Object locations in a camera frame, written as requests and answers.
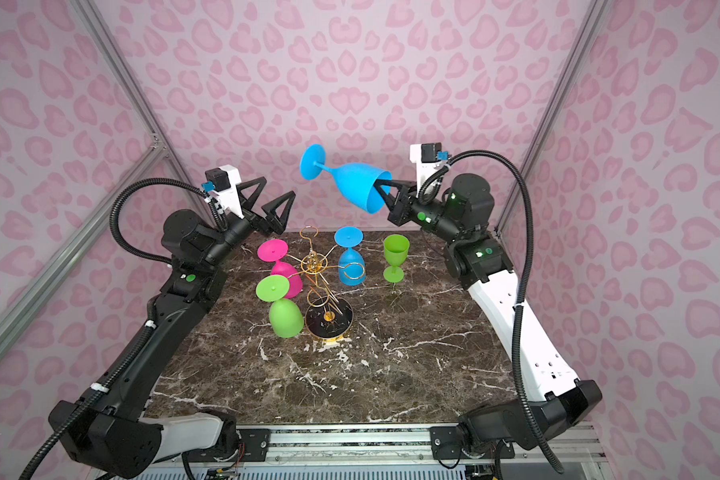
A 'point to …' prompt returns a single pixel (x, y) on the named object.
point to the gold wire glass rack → (326, 316)
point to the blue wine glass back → (351, 265)
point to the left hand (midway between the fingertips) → (278, 181)
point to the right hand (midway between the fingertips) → (376, 183)
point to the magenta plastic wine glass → (275, 250)
